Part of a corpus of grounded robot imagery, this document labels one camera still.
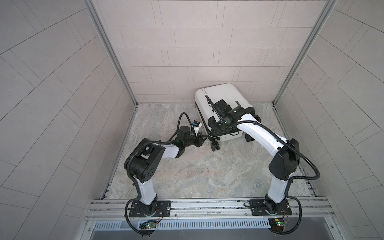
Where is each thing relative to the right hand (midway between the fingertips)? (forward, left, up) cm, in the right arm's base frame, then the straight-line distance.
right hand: (213, 130), depth 83 cm
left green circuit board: (-40, +33, -12) cm, 53 cm away
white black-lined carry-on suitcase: (+25, +1, +5) cm, 25 cm away
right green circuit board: (-43, -25, -17) cm, 53 cm away
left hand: (+3, +2, -8) cm, 8 cm away
